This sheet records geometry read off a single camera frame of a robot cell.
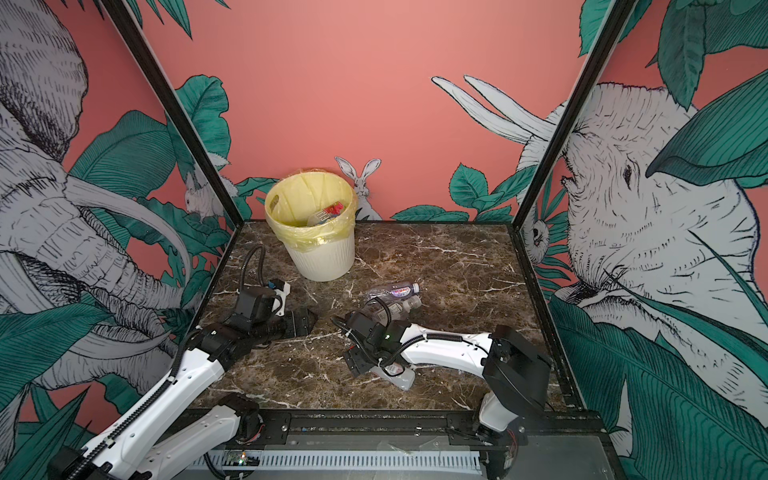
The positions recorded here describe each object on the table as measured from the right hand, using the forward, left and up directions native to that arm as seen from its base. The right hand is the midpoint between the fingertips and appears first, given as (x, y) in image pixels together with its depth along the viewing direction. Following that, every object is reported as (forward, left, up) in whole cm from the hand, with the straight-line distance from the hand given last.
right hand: (353, 357), depth 79 cm
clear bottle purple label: (+22, -11, -3) cm, 25 cm away
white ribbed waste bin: (+28, +9, +5) cm, 30 cm away
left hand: (+8, +13, +9) cm, 18 cm away
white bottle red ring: (-7, -12, +10) cm, 17 cm away
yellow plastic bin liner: (+46, +23, +16) cm, 54 cm away
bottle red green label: (+40, +9, +16) cm, 44 cm away
